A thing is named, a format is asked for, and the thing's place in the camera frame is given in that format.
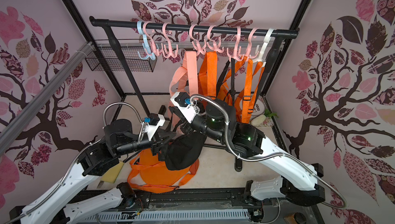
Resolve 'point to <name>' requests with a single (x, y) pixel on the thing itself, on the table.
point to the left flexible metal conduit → (77, 153)
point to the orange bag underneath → (149, 172)
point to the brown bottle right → (297, 218)
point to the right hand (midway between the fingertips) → (174, 106)
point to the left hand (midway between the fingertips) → (173, 136)
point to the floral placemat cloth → (268, 122)
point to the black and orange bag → (182, 152)
